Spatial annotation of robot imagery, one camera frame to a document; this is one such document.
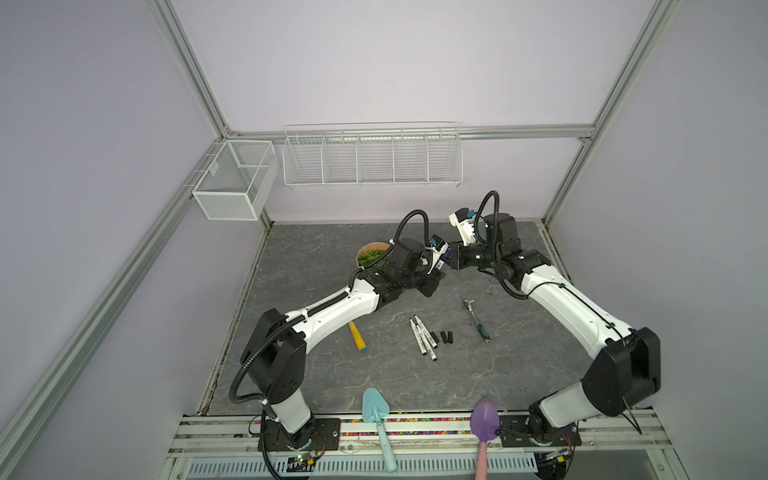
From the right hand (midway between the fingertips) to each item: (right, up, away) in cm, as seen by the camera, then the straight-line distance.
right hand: (434, 258), depth 80 cm
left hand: (+2, -4, +1) cm, 5 cm away
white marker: (-1, -26, +9) cm, 27 cm away
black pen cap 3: (+2, -24, +10) cm, 26 cm away
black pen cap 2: (+5, -25, +11) cm, 27 cm away
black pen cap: (+6, -25, +11) cm, 28 cm away
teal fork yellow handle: (-22, -24, +9) cm, 34 cm away
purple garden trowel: (+13, -43, -4) cm, 45 cm away
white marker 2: (-1, -23, +10) cm, 25 cm away
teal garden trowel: (-16, -38, -4) cm, 41 cm away
